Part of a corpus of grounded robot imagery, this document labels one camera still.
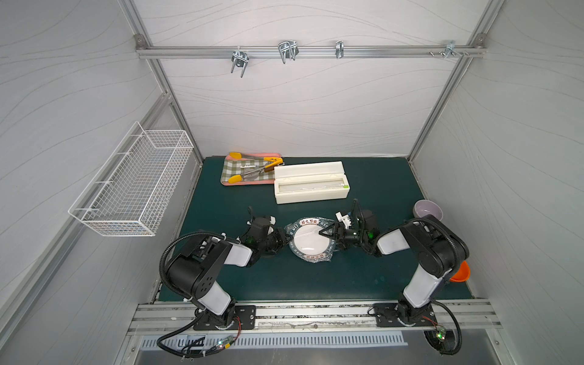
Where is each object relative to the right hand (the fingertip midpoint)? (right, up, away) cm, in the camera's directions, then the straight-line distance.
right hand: (322, 236), depth 89 cm
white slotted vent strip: (-34, -27, -20) cm, 48 cm away
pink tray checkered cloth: (-35, +27, +23) cm, 50 cm away
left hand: (-11, 0, 0) cm, 11 cm away
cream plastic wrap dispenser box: (-4, +22, +12) cm, 25 cm away
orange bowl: (+50, -11, -9) cm, 52 cm away
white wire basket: (-61, +18, -21) cm, 67 cm away
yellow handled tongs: (-25, +31, +26) cm, 48 cm away
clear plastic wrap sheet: (-14, +2, +3) cm, 15 cm away
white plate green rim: (-6, -3, -1) cm, 6 cm away
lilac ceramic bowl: (+45, +11, +7) cm, 47 cm away
